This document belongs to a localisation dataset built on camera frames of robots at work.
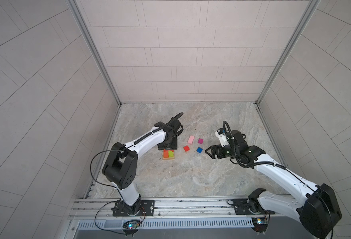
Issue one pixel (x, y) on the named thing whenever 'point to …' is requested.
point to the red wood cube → (186, 148)
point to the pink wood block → (191, 139)
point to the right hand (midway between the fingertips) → (211, 150)
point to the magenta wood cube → (200, 141)
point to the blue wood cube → (199, 150)
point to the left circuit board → (131, 224)
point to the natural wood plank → (168, 159)
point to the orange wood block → (165, 153)
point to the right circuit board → (260, 220)
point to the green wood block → (171, 154)
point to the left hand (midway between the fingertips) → (174, 145)
